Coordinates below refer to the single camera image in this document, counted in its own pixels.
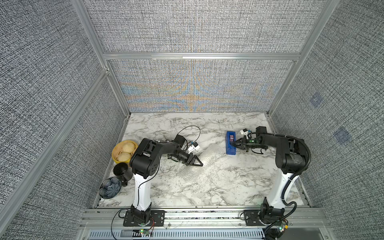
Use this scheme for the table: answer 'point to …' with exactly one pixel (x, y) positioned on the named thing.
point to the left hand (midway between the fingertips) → (200, 165)
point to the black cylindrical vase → (124, 172)
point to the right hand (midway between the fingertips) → (232, 141)
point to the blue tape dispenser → (230, 136)
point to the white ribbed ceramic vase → (210, 159)
